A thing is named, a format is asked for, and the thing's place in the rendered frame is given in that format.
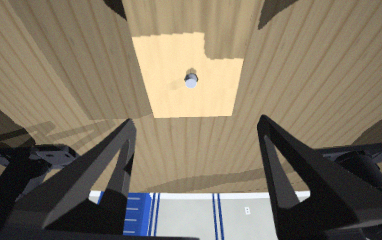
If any light wooden slat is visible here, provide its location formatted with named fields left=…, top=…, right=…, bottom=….
left=122, top=0, right=255, bottom=118

